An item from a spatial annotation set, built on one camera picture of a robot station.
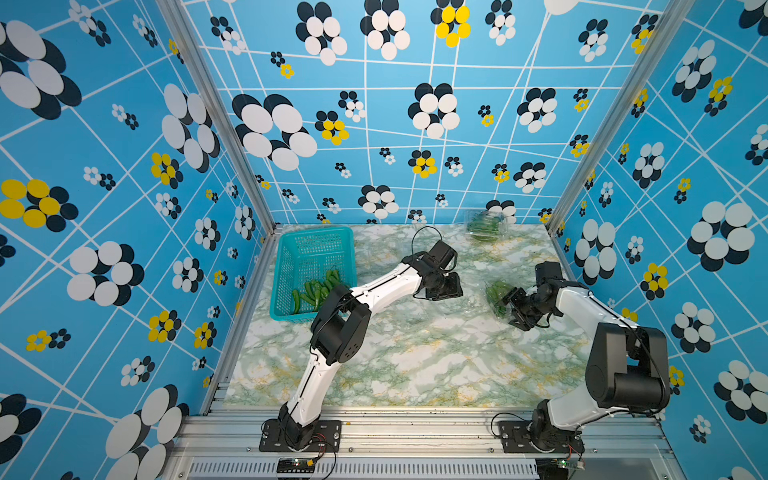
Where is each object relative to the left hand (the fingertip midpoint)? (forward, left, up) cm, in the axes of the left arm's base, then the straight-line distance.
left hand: (464, 291), depth 89 cm
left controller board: (-42, +46, -13) cm, 63 cm away
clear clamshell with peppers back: (+32, -14, -4) cm, 35 cm away
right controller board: (-43, -16, -9) cm, 47 cm away
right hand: (-3, -13, -5) cm, 14 cm away
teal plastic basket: (+18, +52, -10) cm, 55 cm away
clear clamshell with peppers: (+3, -12, -5) cm, 13 cm away
